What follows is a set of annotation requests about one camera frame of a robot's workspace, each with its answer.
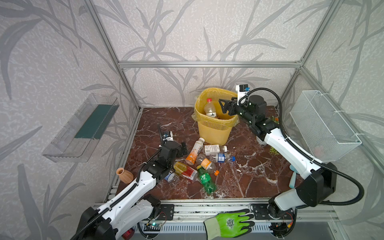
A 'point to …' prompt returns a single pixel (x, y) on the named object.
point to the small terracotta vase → (126, 176)
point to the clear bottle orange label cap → (206, 163)
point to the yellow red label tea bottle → (185, 171)
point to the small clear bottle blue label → (221, 157)
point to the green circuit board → (152, 227)
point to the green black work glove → (228, 224)
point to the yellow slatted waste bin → (215, 127)
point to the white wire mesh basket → (327, 136)
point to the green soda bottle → (209, 186)
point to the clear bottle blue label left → (172, 178)
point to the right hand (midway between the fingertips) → (227, 94)
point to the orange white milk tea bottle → (192, 156)
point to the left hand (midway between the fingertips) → (180, 139)
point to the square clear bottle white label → (213, 149)
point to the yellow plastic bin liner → (221, 120)
